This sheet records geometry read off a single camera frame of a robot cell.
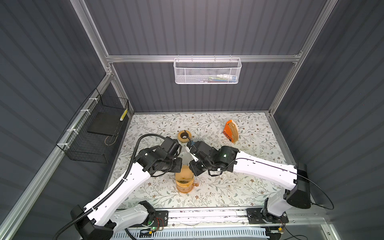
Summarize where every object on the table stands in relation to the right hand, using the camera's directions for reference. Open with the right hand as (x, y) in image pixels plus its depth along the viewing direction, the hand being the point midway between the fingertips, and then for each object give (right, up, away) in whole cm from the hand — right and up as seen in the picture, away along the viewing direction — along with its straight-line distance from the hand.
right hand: (191, 168), depth 71 cm
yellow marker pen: (-38, +27, +11) cm, 48 cm away
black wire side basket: (-50, +15, +1) cm, 52 cm away
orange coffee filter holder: (+26, +18, +27) cm, 42 cm away
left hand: (-5, +1, +1) cm, 6 cm away
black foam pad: (-45, +22, +7) cm, 51 cm away
